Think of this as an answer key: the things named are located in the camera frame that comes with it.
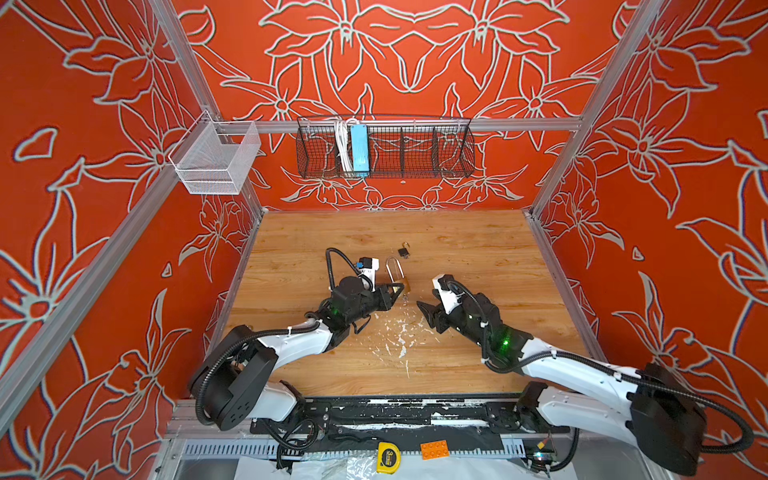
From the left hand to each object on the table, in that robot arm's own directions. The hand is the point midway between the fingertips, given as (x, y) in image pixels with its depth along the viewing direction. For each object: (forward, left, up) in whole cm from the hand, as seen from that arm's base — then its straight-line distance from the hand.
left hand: (404, 286), depth 80 cm
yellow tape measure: (-37, +3, -14) cm, 40 cm away
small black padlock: (+24, -1, -15) cm, 28 cm away
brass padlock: (+1, -1, -2) cm, 3 cm away
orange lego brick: (-35, -8, -15) cm, 39 cm away
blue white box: (+36, +15, +18) cm, 43 cm away
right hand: (-3, -5, -1) cm, 5 cm away
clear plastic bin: (+35, +62, +15) cm, 73 cm away
